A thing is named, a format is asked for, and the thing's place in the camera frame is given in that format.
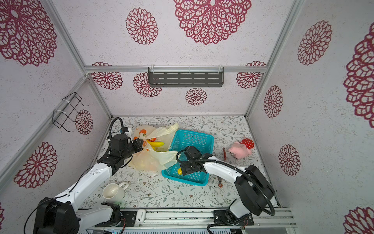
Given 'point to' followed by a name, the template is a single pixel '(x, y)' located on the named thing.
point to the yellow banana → (154, 144)
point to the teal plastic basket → (181, 140)
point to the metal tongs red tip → (220, 185)
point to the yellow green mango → (179, 171)
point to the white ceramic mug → (112, 193)
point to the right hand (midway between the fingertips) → (188, 165)
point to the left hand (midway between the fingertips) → (143, 142)
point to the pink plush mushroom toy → (241, 150)
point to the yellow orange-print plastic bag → (147, 160)
